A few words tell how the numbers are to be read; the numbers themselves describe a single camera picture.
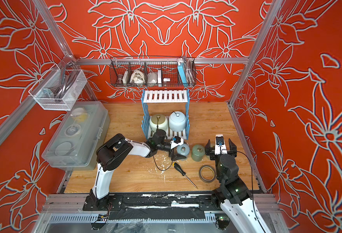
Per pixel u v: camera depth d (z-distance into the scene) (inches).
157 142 30.1
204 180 31.3
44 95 27.5
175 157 30.8
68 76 27.7
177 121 36.3
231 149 24.9
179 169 32.8
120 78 36.4
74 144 31.3
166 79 38.4
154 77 36.4
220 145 22.3
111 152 21.7
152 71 38.3
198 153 32.8
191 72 32.3
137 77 35.4
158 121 36.4
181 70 32.9
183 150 32.8
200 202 28.7
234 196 19.4
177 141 29.4
